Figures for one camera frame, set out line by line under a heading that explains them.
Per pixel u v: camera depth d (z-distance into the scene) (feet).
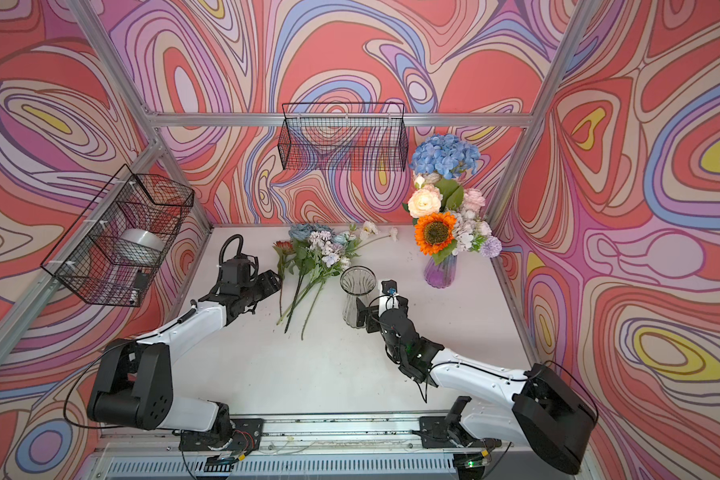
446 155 2.37
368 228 3.57
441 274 3.15
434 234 2.18
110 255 2.44
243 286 2.35
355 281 2.71
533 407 1.36
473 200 2.70
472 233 2.52
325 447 2.38
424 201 2.31
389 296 2.17
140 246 2.30
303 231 3.33
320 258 3.09
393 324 1.94
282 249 3.45
